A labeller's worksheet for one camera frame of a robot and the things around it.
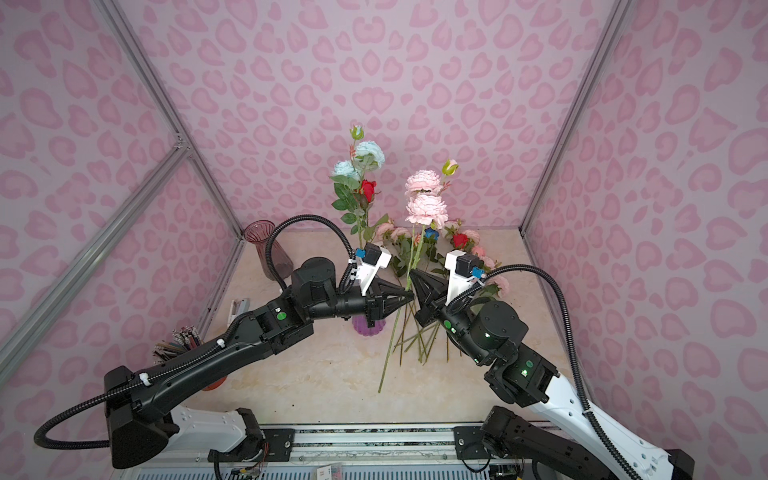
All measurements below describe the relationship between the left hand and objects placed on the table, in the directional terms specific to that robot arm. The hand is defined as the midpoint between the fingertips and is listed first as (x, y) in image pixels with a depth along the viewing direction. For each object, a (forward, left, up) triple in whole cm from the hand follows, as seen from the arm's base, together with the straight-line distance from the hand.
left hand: (414, 293), depth 58 cm
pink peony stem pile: (+38, -7, -32) cm, 50 cm away
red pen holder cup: (-14, +36, -6) cm, 40 cm away
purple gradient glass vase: (+10, +14, -31) cm, 35 cm away
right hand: (+2, +1, +4) cm, 4 cm away
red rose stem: (+38, -19, -28) cm, 51 cm away
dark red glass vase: (+36, +47, -19) cm, 62 cm away
